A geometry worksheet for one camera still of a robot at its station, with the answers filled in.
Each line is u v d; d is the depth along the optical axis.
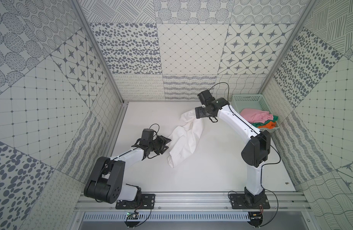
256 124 0.93
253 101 1.18
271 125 0.93
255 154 0.50
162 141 0.80
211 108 0.62
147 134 0.74
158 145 0.80
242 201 0.73
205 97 0.69
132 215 0.72
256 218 0.72
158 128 0.77
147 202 0.74
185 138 0.95
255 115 1.00
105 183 0.43
